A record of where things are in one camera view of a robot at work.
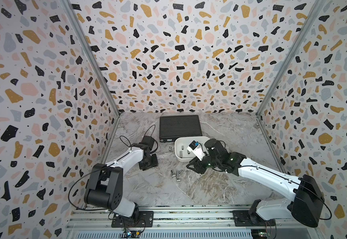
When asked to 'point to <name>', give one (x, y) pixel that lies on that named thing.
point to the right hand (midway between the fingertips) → (188, 165)
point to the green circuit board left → (131, 234)
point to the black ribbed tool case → (172, 127)
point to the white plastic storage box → (181, 143)
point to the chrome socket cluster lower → (178, 179)
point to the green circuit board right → (263, 234)
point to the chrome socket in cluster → (173, 175)
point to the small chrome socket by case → (170, 148)
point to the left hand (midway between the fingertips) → (154, 164)
